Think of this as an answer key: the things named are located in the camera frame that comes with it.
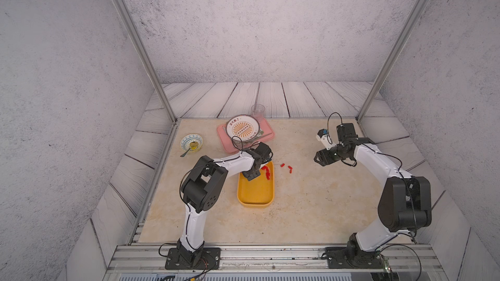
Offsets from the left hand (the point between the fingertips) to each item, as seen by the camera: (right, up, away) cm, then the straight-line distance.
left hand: (249, 170), depth 98 cm
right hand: (+34, +8, -7) cm, 36 cm away
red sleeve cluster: (+9, -1, -1) cm, 9 cm away
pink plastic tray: (-12, +12, +10) cm, 19 cm away
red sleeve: (+21, 0, +1) cm, 21 cm away
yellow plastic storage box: (+4, -9, -6) cm, 12 cm away
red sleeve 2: (+16, +2, +2) cm, 17 cm away
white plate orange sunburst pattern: (-4, +22, +17) cm, 28 cm away
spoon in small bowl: (-32, +8, +1) cm, 33 cm away
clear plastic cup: (+5, +32, +23) cm, 39 cm away
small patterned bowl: (-31, +13, +10) cm, 35 cm away
